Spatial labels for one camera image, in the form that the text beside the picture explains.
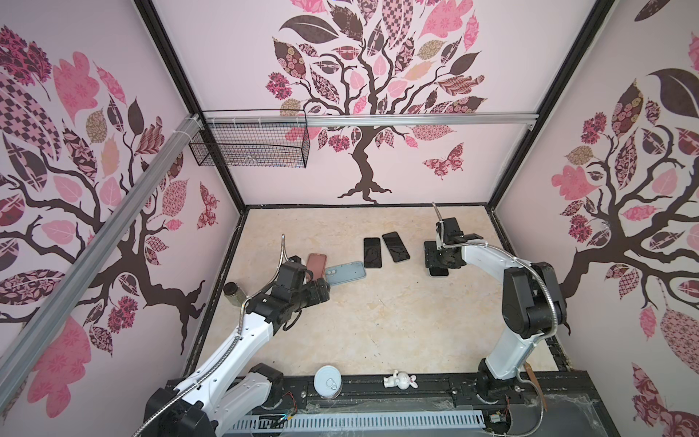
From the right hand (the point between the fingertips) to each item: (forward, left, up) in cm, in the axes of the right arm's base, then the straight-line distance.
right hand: (436, 257), depth 97 cm
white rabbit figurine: (-39, +17, -2) cm, 43 cm away
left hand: (-17, +41, +7) cm, 45 cm away
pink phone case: (+2, +45, -6) cm, 46 cm away
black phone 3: (+8, +12, -7) cm, 16 cm away
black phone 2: (+7, +23, -6) cm, 25 cm away
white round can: (-40, +37, +1) cm, 55 cm away
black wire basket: (+32, +66, +30) cm, 79 cm away
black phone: (-6, 0, 0) cm, 6 cm away
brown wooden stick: (-36, -21, -5) cm, 42 cm away
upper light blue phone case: (-3, +34, -4) cm, 34 cm away
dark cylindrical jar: (-15, +69, +4) cm, 71 cm away
